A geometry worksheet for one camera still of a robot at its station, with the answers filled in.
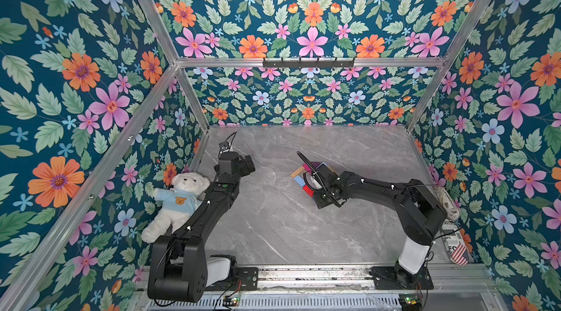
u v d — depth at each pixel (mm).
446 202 912
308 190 935
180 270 406
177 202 840
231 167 639
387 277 717
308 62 924
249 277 738
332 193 663
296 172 999
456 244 781
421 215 477
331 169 1023
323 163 1043
